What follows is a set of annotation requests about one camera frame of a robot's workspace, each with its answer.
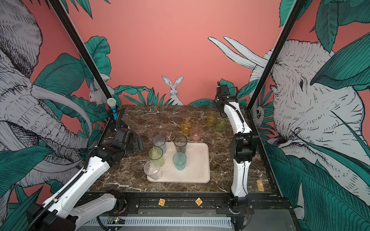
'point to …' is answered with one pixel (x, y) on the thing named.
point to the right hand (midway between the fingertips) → (216, 104)
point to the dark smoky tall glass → (180, 142)
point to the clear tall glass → (152, 169)
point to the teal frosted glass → (179, 160)
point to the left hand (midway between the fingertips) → (135, 140)
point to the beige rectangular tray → (197, 169)
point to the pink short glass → (196, 133)
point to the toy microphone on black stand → (112, 102)
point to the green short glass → (221, 123)
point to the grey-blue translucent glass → (160, 140)
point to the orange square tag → (161, 202)
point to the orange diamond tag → (199, 201)
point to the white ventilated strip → (165, 222)
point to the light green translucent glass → (156, 153)
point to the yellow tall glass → (212, 115)
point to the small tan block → (260, 186)
